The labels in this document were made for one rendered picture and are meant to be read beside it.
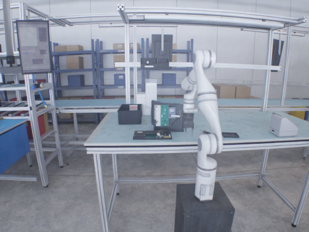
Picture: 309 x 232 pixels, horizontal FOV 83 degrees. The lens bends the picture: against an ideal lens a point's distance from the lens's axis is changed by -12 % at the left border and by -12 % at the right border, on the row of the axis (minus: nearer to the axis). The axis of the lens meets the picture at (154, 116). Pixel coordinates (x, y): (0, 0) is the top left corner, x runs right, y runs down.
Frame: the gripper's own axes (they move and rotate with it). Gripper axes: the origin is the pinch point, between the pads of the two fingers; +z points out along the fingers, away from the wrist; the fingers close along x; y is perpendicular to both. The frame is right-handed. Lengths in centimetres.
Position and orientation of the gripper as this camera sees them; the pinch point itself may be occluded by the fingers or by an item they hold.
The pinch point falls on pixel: (188, 136)
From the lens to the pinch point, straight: 135.1
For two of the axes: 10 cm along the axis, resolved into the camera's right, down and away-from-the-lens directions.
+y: -0.5, -2.4, 9.7
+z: 0.0, 9.7, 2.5
